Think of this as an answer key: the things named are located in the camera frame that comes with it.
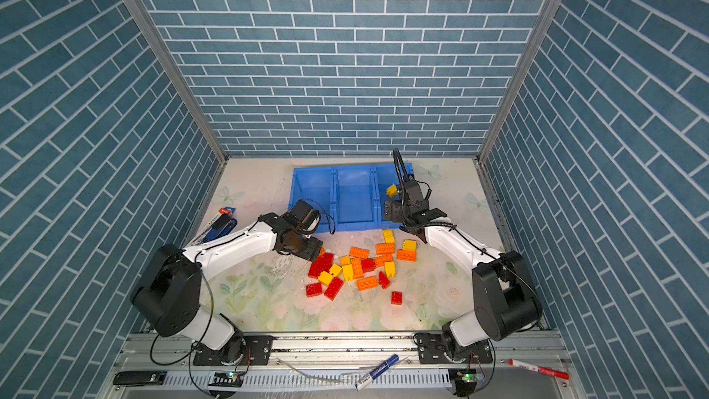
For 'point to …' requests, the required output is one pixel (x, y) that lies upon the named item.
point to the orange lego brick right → (406, 255)
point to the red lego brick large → (322, 263)
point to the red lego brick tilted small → (383, 280)
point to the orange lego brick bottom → (366, 284)
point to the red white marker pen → (539, 368)
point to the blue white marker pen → (390, 362)
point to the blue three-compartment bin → (353, 195)
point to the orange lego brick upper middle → (385, 248)
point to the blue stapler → (222, 224)
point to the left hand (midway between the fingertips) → (316, 251)
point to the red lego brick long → (334, 286)
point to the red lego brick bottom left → (314, 290)
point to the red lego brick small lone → (396, 297)
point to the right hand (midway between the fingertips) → (403, 205)
